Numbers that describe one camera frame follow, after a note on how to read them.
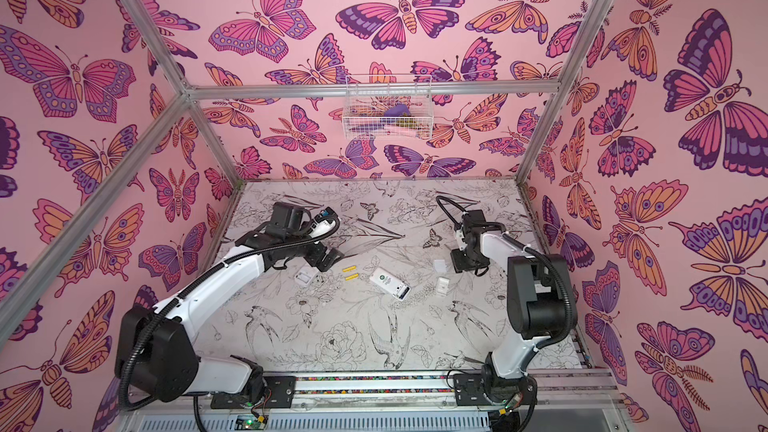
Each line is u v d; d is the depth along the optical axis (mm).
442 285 922
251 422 727
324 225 745
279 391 747
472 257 801
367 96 951
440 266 970
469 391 729
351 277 940
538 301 475
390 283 917
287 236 647
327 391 745
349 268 950
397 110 951
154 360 410
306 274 945
